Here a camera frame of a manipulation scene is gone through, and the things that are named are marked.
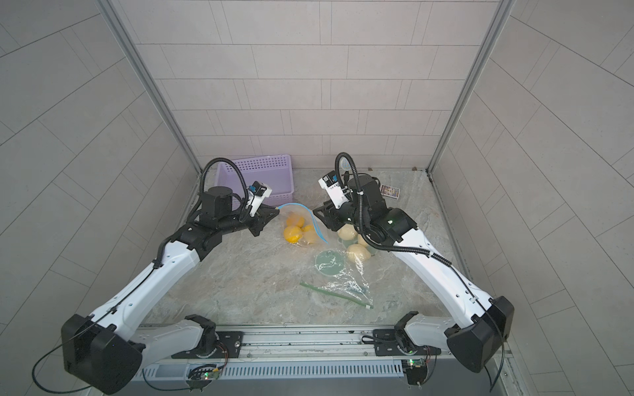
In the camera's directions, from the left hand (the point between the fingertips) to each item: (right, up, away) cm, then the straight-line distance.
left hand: (280, 209), depth 75 cm
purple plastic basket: (-11, +14, +40) cm, 44 cm away
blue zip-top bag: (+6, -1, +3) cm, 7 cm away
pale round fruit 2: (+22, -10, +19) cm, 31 cm away
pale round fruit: (+25, -16, +10) cm, 31 cm away
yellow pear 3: (+8, -11, +16) cm, 21 cm away
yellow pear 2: (+3, -5, +11) cm, 12 cm away
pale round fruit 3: (+27, -13, +15) cm, 33 cm away
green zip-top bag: (+18, -23, +10) cm, 31 cm away
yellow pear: (+2, -10, +14) cm, 17 cm away
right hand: (+12, +1, -5) cm, 13 cm away
